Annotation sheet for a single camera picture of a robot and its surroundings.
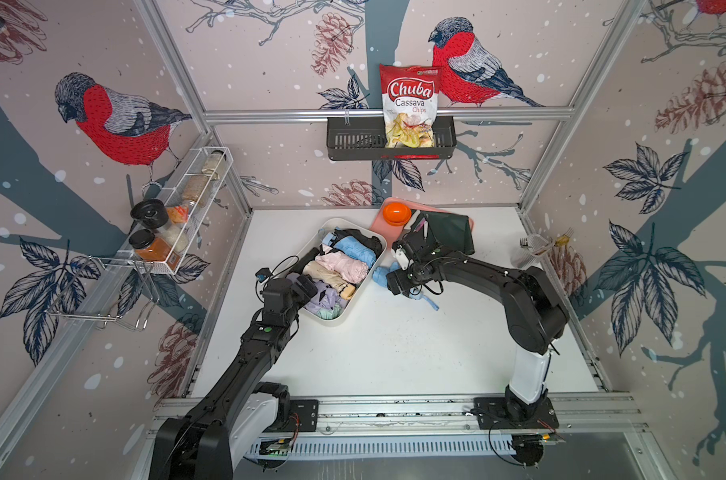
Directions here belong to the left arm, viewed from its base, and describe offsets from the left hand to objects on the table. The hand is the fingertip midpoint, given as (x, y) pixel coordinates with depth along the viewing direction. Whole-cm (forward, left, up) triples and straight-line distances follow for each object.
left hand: (306, 277), depth 86 cm
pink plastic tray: (+21, -27, -6) cm, 35 cm away
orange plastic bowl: (+35, -29, -10) cm, 46 cm away
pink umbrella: (+6, -11, -3) cm, 12 cm away
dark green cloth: (+28, -51, -13) cm, 59 cm away
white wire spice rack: (+12, +29, +22) cm, 38 cm away
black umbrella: (+13, +3, -8) cm, 15 cm away
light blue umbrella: (+13, -13, -2) cm, 18 cm away
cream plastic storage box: (+27, -7, -7) cm, 29 cm away
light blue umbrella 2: (+5, -22, -8) cm, 24 cm away
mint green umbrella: (-8, -7, -7) cm, 13 cm away
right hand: (+4, -28, -8) cm, 30 cm away
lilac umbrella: (-5, -5, -2) cm, 7 cm away
